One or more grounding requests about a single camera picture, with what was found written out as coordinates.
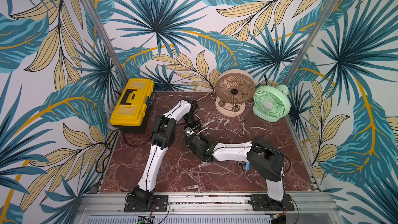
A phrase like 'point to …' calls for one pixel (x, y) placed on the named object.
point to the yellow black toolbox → (136, 99)
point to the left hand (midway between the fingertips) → (198, 136)
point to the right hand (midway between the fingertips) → (195, 137)
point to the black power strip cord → (134, 145)
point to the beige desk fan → (234, 88)
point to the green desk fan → (271, 103)
